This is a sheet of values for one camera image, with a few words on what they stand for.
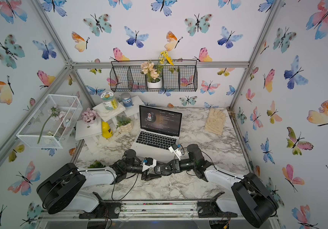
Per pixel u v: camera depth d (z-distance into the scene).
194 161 0.66
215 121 1.11
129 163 0.69
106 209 0.74
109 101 0.84
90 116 0.81
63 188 0.43
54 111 0.74
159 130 1.03
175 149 0.74
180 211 0.74
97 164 0.84
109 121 1.05
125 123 0.98
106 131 0.95
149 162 0.67
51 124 0.74
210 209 0.73
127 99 0.96
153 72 0.82
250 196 0.42
